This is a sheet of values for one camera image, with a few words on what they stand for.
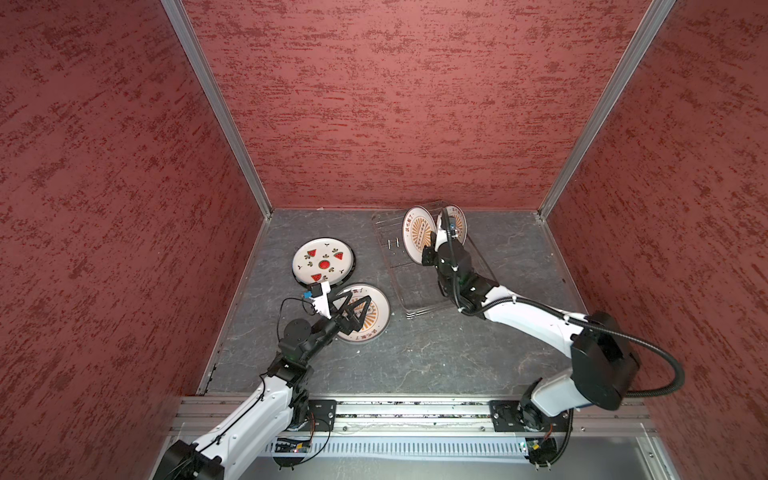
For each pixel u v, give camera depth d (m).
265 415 0.53
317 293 0.69
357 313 0.70
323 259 1.03
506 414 0.74
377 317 0.90
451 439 0.72
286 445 0.73
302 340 0.60
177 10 0.70
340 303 0.81
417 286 1.00
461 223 1.00
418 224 0.88
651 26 0.73
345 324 0.69
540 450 0.71
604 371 0.43
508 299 0.54
